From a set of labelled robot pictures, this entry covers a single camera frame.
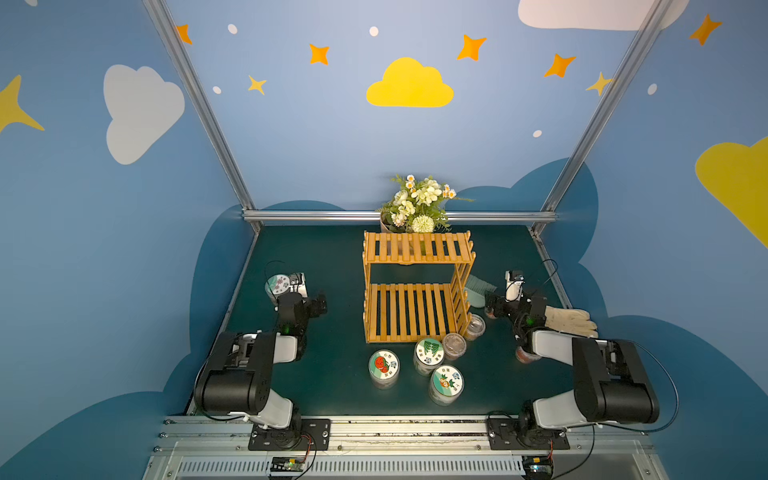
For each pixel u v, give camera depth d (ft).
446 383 2.46
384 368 2.55
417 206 2.85
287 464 2.35
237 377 1.47
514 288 2.70
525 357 2.78
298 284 2.63
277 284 3.05
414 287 3.32
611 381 1.47
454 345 2.76
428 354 2.63
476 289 3.35
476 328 2.90
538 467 2.39
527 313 2.38
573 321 3.14
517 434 2.40
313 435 2.41
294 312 2.36
